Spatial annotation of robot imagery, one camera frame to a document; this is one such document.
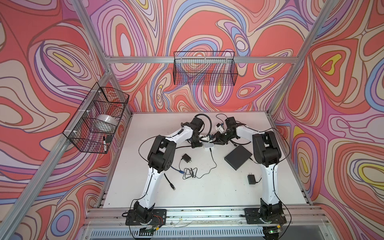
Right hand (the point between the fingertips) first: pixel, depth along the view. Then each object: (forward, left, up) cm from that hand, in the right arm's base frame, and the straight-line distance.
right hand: (212, 144), depth 101 cm
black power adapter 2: (-25, -20, 0) cm, 32 cm away
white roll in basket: (-3, +56, +32) cm, 64 cm away
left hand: (+2, +9, +1) cm, 9 cm away
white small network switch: (-1, +3, +1) cm, 4 cm away
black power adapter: (-10, +18, +1) cm, 21 cm away
